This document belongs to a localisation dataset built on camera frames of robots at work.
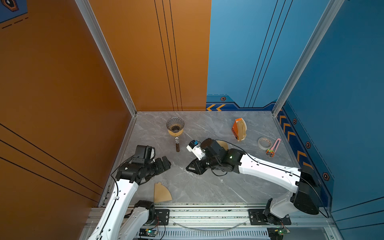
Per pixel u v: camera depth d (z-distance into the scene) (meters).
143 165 0.55
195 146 0.65
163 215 0.75
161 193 0.81
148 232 0.71
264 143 1.02
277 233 0.70
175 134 0.92
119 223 0.42
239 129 1.01
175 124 0.94
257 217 0.73
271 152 0.94
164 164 0.68
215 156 0.55
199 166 0.63
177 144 0.94
